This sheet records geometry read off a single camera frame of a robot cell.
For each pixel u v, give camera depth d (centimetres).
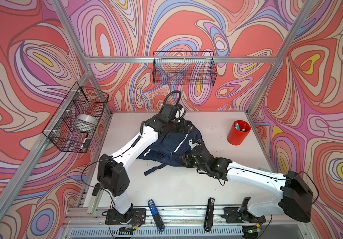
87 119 73
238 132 91
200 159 58
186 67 96
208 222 69
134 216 73
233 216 73
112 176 44
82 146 71
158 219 70
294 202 39
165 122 61
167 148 86
